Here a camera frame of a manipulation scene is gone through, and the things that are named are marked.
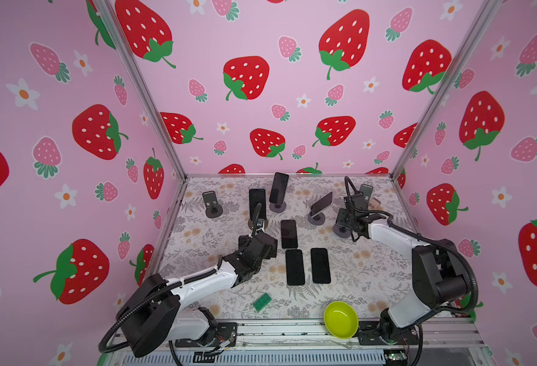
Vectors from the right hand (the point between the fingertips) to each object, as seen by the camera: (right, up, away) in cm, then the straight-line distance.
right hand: (344, 215), depth 95 cm
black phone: (-28, +12, +20) cm, 36 cm away
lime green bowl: (-7, -34, -18) cm, 40 cm away
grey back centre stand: (-28, +3, +14) cm, 32 cm away
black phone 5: (-11, -20, -4) cm, 24 cm away
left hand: (-34, -8, -9) cm, 36 cm away
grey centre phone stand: (-10, -3, +9) cm, 14 cm away
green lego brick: (-34, -30, -15) cm, 48 cm away
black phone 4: (-21, -23, -7) cm, 32 cm away
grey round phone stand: (0, -8, +3) cm, 8 cm away
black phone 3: (-23, -8, +3) cm, 25 cm away
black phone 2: (-9, +4, +3) cm, 10 cm away
